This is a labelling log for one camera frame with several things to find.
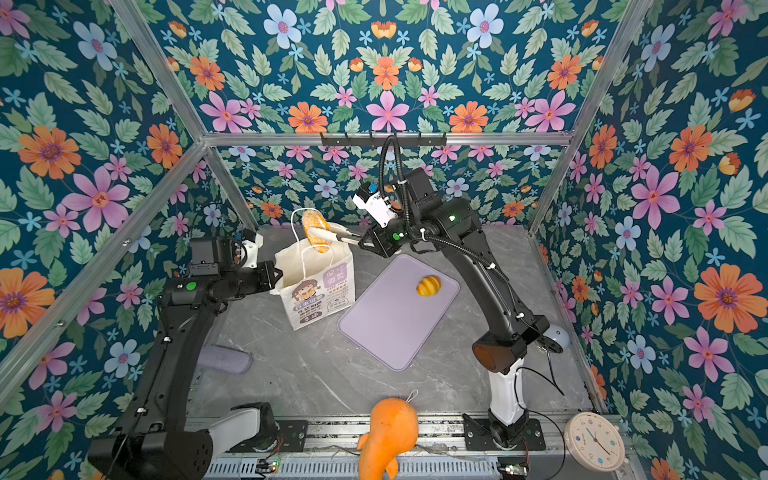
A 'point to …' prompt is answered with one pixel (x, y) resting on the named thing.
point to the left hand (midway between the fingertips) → (283, 263)
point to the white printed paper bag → (313, 283)
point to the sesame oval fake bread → (313, 219)
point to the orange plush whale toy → (393, 432)
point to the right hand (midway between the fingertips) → (367, 235)
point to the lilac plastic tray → (390, 319)
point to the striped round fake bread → (428, 286)
